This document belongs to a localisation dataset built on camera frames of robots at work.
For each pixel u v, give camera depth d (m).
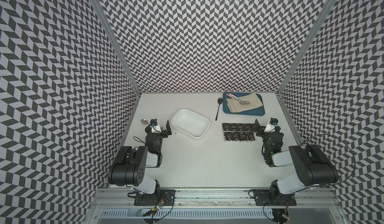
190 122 1.00
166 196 0.72
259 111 1.05
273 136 0.70
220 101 1.12
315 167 0.45
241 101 1.12
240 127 0.96
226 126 0.97
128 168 0.44
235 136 0.94
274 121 0.74
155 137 0.69
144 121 0.99
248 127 0.96
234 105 1.09
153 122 0.75
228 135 0.94
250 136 0.93
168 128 0.83
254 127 0.82
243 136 0.94
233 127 0.96
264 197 0.73
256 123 0.88
